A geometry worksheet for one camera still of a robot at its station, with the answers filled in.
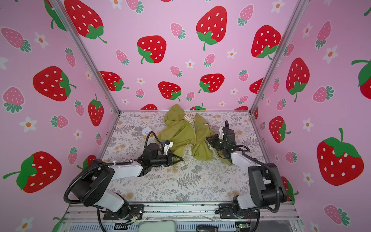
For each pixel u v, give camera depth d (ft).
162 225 2.22
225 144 2.30
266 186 1.44
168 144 2.68
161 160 2.51
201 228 2.15
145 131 3.32
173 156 2.64
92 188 1.45
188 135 3.26
